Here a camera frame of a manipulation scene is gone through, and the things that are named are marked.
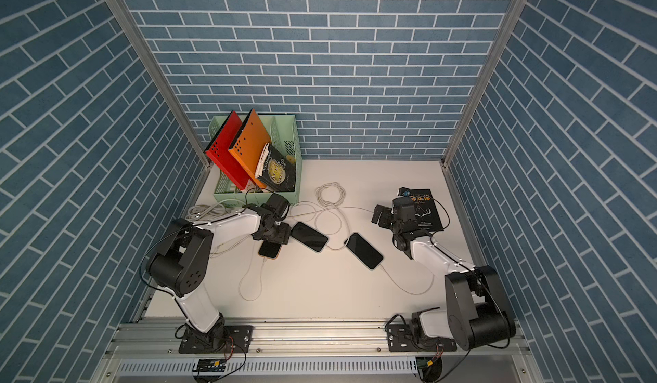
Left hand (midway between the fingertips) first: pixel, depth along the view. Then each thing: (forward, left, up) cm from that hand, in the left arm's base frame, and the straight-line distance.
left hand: (283, 236), depth 95 cm
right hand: (+5, -39, +10) cm, 40 cm away
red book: (+17, +20, +27) cm, 38 cm away
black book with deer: (+10, -57, +1) cm, 58 cm away
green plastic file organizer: (+38, +3, +19) cm, 42 cm away
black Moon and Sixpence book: (+20, +4, +15) cm, 25 cm away
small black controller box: (-39, +16, -4) cm, 42 cm away
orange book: (+23, +12, +24) cm, 36 cm away
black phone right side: (-6, -30, +1) cm, 31 cm away
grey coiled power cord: (+9, +32, +2) cm, 34 cm away
